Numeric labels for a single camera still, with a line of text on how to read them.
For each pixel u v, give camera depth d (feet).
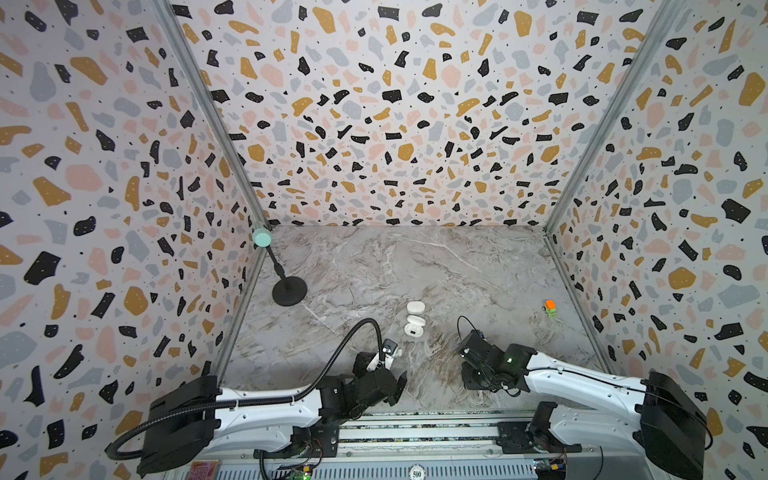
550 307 3.19
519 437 2.46
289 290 3.29
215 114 2.83
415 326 3.03
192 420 1.51
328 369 1.80
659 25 2.41
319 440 2.39
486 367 2.08
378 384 1.92
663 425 1.36
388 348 2.29
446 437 2.50
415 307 3.20
